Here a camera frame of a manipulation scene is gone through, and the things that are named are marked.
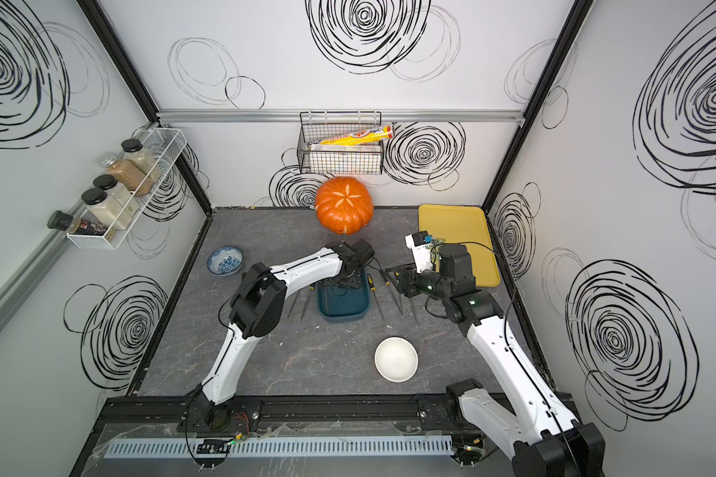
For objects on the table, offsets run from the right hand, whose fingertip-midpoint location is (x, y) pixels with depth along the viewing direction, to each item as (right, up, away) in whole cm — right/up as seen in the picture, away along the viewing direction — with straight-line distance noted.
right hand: (393, 271), depth 73 cm
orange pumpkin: (-14, +20, +31) cm, 39 cm away
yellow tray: (+33, +13, +43) cm, 56 cm away
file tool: (-4, -9, +23) cm, 25 cm away
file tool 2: (+1, -7, +24) cm, 25 cm away
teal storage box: (-13, -12, +14) cm, 22 cm away
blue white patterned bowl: (-56, 0, +29) cm, 63 cm away
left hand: (-15, -7, +25) cm, 30 cm away
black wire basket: (-9, +31, +13) cm, 35 cm away
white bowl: (+2, -26, +9) cm, 27 cm away
